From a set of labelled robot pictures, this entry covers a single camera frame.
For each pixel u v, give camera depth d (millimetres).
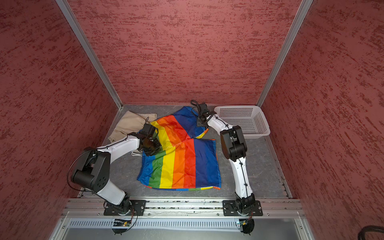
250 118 1120
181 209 758
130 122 1061
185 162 891
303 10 722
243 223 712
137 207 741
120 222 727
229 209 737
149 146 777
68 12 725
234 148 588
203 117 789
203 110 850
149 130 756
